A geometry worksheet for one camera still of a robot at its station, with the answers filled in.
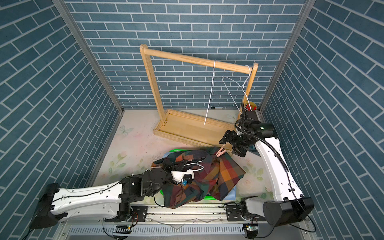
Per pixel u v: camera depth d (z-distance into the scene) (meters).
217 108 1.23
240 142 0.60
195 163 0.66
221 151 0.75
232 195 0.69
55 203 0.42
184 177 0.56
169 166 0.60
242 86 0.67
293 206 0.37
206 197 0.67
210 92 1.12
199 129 1.12
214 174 0.70
